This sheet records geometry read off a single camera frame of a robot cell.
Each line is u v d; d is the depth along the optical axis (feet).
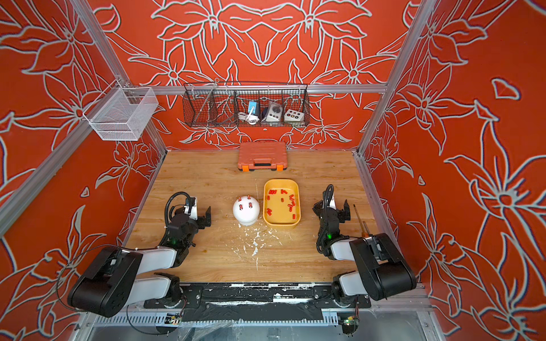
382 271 1.40
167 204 2.11
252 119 2.82
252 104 2.77
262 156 3.65
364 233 2.87
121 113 2.96
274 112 2.98
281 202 3.20
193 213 2.54
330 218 2.22
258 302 2.39
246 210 2.80
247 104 2.78
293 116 3.09
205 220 2.73
